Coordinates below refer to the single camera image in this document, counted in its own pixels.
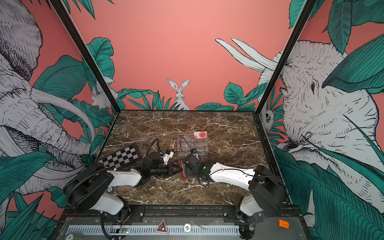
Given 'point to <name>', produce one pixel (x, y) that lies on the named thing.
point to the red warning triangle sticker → (162, 227)
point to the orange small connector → (283, 223)
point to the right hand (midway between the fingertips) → (188, 169)
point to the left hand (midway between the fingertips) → (183, 169)
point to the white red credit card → (200, 134)
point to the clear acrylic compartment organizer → (186, 142)
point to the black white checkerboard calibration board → (122, 157)
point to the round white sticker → (187, 227)
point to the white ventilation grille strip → (150, 230)
